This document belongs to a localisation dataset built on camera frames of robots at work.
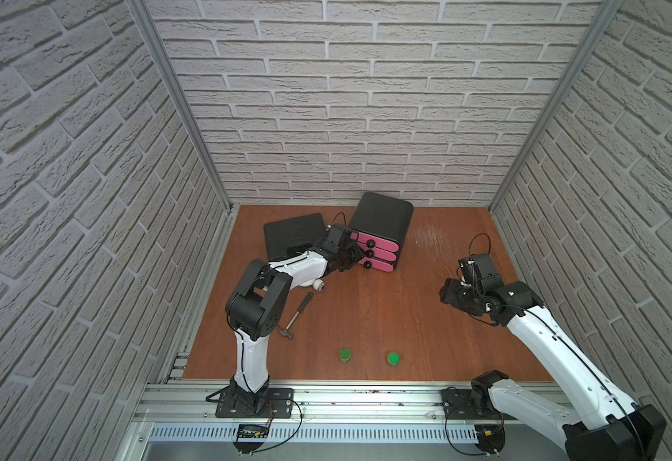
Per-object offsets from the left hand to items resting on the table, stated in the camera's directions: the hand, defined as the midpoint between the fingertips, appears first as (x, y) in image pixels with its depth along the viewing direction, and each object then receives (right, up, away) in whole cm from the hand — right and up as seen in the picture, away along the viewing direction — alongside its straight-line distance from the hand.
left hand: (357, 244), depth 97 cm
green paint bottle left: (-4, -31, -18) cm, 36 cm away
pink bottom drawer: (+4, -7, +1) cm, 8 cm away
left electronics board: (-28, -49, -25) cm, 62 cm away
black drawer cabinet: (+8, +7, -3) cm, 11 cm away
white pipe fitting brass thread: (-13, -13, -3) cm, 19 cm away
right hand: (+26, -13, -18) cm, 34 cm away
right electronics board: (+32, -47, -28) cm, 63 cm away
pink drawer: (+7, -3, -4) cm, 9 cm away
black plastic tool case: (-28, +3, +7) cm, 29 cm away
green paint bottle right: (+9, -32, -18) cm, 38 cm away
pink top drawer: (+5, +1, -8) cm, 9 cm away
